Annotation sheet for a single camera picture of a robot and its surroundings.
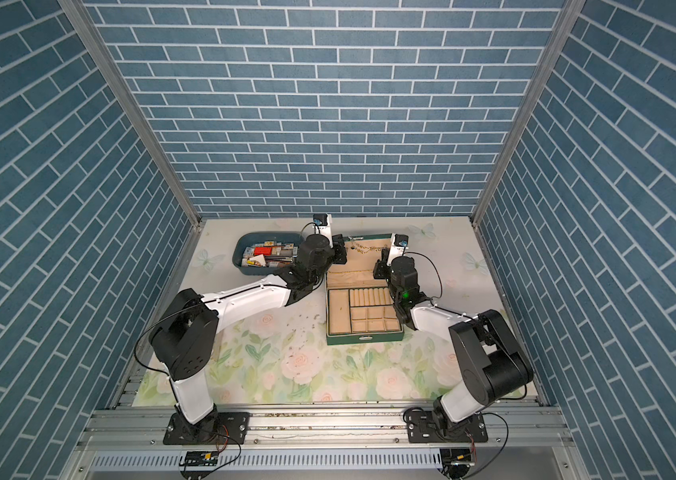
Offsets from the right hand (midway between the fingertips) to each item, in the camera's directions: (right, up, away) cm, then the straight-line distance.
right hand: (386, 250), depth 90 cm
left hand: (-11, +4, -4) cm, 12 cm away
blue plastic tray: (-35, +1, +18) cm, 40 cm away
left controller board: (-48, -51, -18) cm, 72 cm away
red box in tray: (-43, 0, +17) cm, 46 cm away
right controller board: (+14, -50, -20) cm, 56 cm away
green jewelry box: (-8, -18, +1) cm, 20 cm away
